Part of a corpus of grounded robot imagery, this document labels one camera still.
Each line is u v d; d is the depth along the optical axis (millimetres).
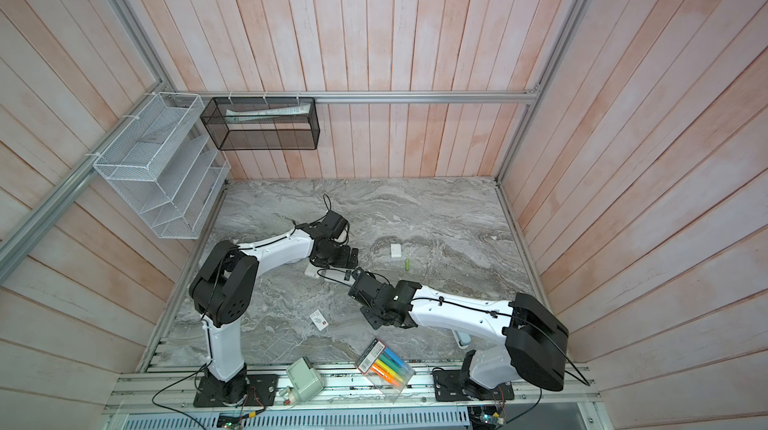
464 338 779
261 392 733
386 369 761
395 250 982
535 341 415
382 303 602
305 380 710
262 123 1040
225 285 521
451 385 757
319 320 837
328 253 808
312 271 928
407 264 972
